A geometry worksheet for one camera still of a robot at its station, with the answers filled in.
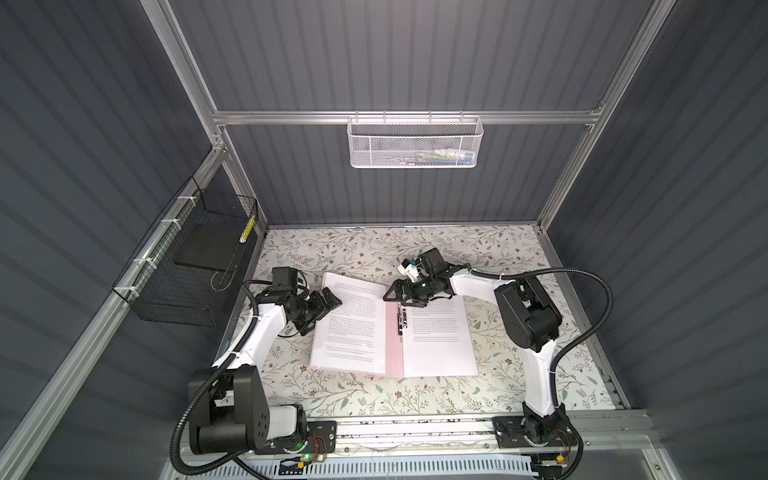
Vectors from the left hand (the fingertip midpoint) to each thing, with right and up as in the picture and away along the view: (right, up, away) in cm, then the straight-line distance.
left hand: (330, 311), depth 86 cm
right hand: (+19, +1, +8) cm, 21 cm away
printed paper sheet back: (+32, -10, +5) cm, 34 cm away
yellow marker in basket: (-22, +23, -5) cm, 33 cm away
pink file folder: (+19, -9, +3) cm, 21 cm away
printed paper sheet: (+6, -7, 0) cm, 10 cm away
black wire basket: (-33, +14, -13) cm, 37 cm away
